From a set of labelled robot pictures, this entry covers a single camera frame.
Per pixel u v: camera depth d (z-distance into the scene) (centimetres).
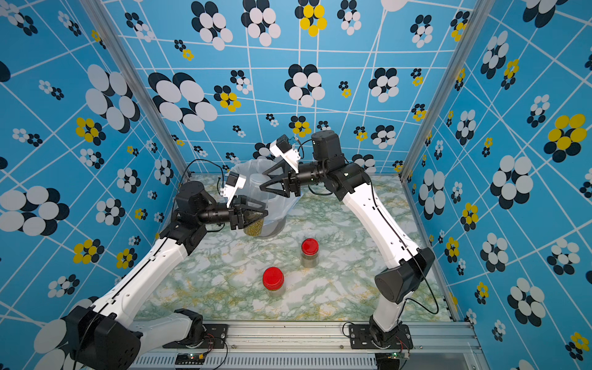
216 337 73
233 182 59
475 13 69
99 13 69
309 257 80
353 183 50
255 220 62
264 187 58
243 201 62
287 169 56
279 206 82
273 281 74
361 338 72
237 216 59
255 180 58
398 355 68
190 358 72
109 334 37
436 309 79
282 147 52
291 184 55
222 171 124
